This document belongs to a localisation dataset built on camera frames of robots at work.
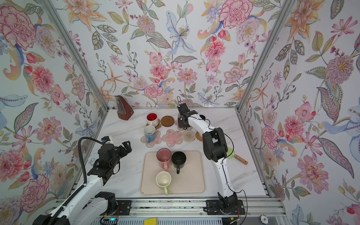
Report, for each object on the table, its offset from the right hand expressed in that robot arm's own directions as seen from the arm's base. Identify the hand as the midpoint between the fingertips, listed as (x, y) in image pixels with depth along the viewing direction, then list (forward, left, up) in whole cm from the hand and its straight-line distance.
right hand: (183, 122), depth 104 cm
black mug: (-29, +2, -1) cm, 29 cm away
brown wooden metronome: (+8, +46, +3) cm, 47 cm away
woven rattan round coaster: (-9, -12, -4) cm, 15 cm away
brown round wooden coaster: (+6, +13, -6) cm, 16 cm away
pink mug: (-28, +12, -2) cm, 30 cm away
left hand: (-24, +34, +7) cm, 42 cm away
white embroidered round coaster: (-8, -4, -6) cm, 10 cm away
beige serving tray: (-39, -5, -6) cm, 40 cm away
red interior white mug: (+3, +24, +1) cm, 25 cm away
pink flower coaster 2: (+4, +6, -5) cm, 9 cm away
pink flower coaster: (-9, +8, -6) cm, 14 cm away
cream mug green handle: (-40, +10, -3) cm, 42 cm away
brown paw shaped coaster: (-1, +20, -4) cm, 20 cm away
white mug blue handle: (-8, +24, -1) cm, 26 cm away
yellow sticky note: (-60, +14, -5) cm, 62 cm away
